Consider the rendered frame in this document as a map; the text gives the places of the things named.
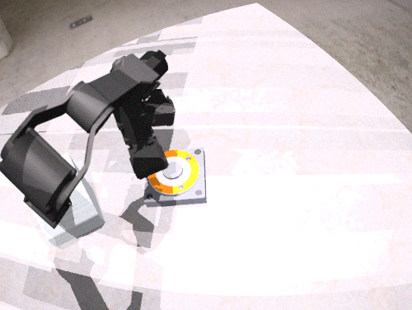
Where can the yellow round plate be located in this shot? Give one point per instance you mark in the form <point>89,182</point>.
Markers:
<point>187,180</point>

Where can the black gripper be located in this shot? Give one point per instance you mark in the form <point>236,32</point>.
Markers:
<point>146,154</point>

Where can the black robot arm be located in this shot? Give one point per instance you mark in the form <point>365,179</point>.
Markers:
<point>40,173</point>

